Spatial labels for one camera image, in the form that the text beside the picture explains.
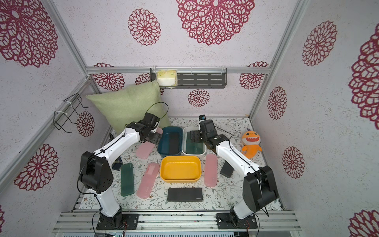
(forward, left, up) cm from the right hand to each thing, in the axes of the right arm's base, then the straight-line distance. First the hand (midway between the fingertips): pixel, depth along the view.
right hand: (196, 131), depth 86 cm
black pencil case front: (-30, +7, -19) cm, 36 cm away
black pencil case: (+6, +16, -21) cm, 27 cm away
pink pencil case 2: (-15, -9, -21) cm, 27 cm away
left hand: (-1, +28, -5) cm, 28 cm away
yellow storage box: (-14, +10, -21) cm, 27 cm away
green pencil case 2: (-1, +4, -16) cm, 16 cm away
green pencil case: (-25, +40, -18) cm, 51 cm away
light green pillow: (+10, +38, +11) cm, 41 cm away
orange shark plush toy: (+4, -36, -13) cm, 38 cm away
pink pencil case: (-20, +29, -20) cm, 40 cm away
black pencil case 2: (-16, -19, -18) cm, 30 cm away
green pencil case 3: (0, -2, -17) cm, 18 cm away
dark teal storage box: (+1, +23, -19) cm, 30 cm away
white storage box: (+15, +6, -16) cm, 22 cm away
